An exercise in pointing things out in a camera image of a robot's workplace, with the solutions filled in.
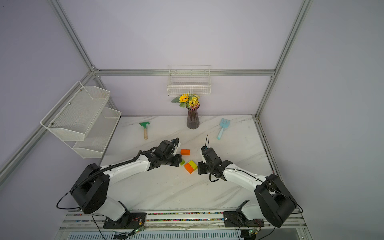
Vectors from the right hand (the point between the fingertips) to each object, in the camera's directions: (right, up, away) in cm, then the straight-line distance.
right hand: (199, 168), depth 88 cm
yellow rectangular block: (-4, +2, +4) cm, 6 cm away
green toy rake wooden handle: (-43, +28, +27) cm, 57 cm away
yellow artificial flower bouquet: (-10, +42, +8) cm, 44 cm away
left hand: (-11, +4, 0) cm, 12 cm away
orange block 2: (-7, -1, +3) cm, 7 cm away
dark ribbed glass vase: (-5, +31, +21) cm, 37 cm away
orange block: (-10, +8, +10) cm, 16 cm away
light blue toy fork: (+19, +27, +26) cm, 42 cm away
